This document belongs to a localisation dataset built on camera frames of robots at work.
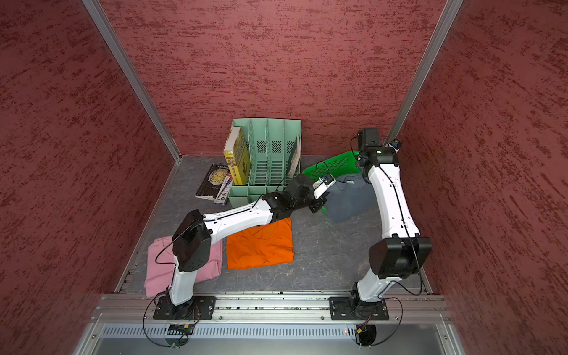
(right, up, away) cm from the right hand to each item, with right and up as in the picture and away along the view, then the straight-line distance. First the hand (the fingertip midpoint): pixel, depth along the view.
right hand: (371, 170), depth 79 cm
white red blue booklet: (-61, -10, +22) cm, 66 cm away
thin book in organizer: (-27, +6, +22) cm, 35 cm away
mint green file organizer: (-39, +12, +38) cm, 55 cm away
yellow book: (-52, +6, +13) cm, 54 cm away
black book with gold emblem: (-68, -5, +29) cm, 74 cm away
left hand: (-16, -9, +2) cm, 19 cm away
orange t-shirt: (-41, -31, +9) cm, 52 cm away
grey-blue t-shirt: (-7, -10, +1) cm, 12 cm away
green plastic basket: (-3, +4, +31) cm, 31 cm away
